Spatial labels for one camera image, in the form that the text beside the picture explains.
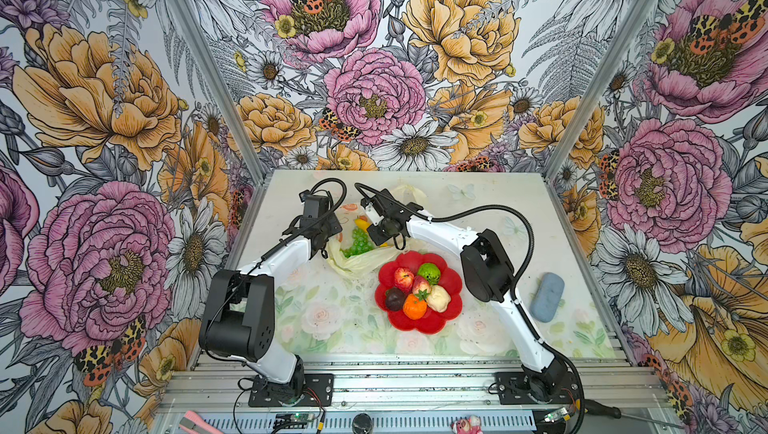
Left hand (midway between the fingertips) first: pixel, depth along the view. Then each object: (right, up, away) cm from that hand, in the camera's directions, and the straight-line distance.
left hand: (329, 229), depth 94 cm
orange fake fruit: (+26, -20, -11) cm, 34 cm away
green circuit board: (-3, -42, -23) cm, 48 cm away
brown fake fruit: (+20, -18, -10) cm, 29 cm away
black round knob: (+13, -37, -32) cm, 51 cm away
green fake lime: (+30, -12, -5) cm, 33 cm away
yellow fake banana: (+10, +1, +4) cm, 11 cm away
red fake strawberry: (+27, -15, -11) cm, 33 cm away
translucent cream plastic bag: (+13, -9, -4) cm, 16 cm away
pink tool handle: (-26, -42, -24) cm, 56 cm away
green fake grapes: (+9, -5, +3) cm, 11 cm away
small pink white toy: (+37, -41, -27) cm, 62 cm away
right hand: (+15, -4, +6) cm, 16 cm away
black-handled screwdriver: (+71, -40, -24) cm, 85 cm away
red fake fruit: (+23, -14, -7) cm, 27 cm away
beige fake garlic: (+32, -18, -10) cm, 38 cm away
